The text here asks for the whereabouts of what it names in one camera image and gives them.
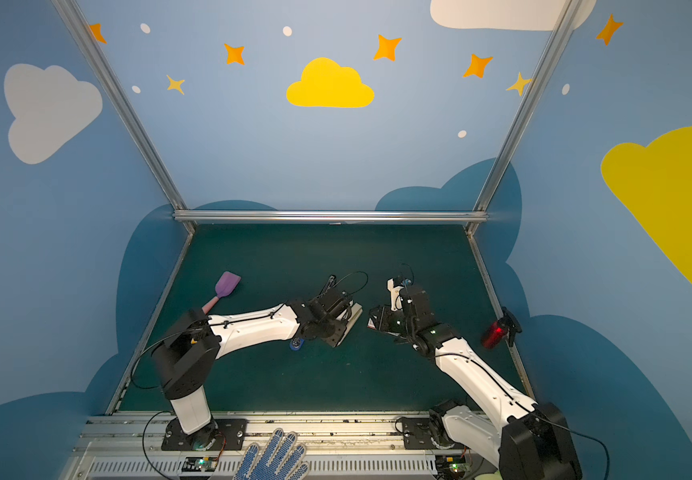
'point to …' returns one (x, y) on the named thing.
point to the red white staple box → (371, 324)
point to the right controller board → (451, 465)
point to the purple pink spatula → (225, 285)
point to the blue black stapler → (296, 343)
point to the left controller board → (199, 464)
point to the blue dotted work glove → (280, 459)
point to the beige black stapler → (344, 324)
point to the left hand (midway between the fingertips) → (342, 332)
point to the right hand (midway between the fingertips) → (376, 309)
